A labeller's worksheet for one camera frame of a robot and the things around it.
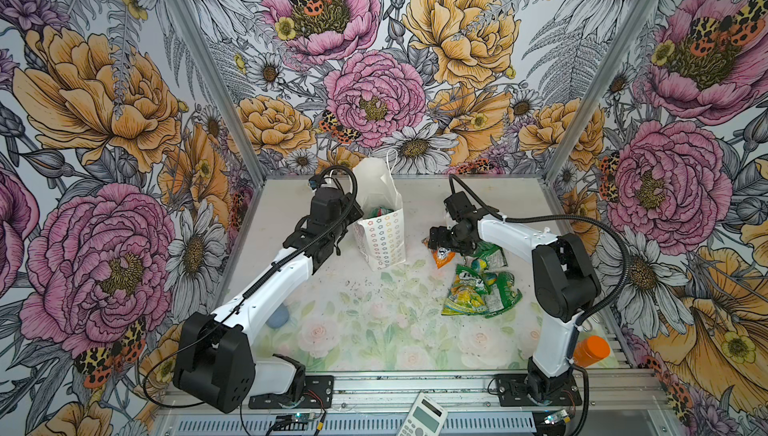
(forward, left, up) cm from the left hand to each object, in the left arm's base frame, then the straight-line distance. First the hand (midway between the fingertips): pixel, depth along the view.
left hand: (357, 206), depth 83 cm
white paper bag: (-7, -6, -3) cm, 10 cm away
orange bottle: (-34, -56, -13) cm, 67 cm away
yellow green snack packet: (-18, -31, -18) cm, 40 cm away
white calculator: (-46, -17, -22) cm, 53 cm away
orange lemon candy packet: (-6, -24, -16) cm, 30 cm away
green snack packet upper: (-6, -39, -16) cm, 43 cm away
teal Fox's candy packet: (+9, -6, -13) cm, 17 cm away
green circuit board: (-46, +15, -25) cm, 54 cm away
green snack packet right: (-19, -40, -17) cm, 47 cm away
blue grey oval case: (-22, +22, -22) cm, 38 cm away
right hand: (-4, -25, -18) cm, 31 cm away
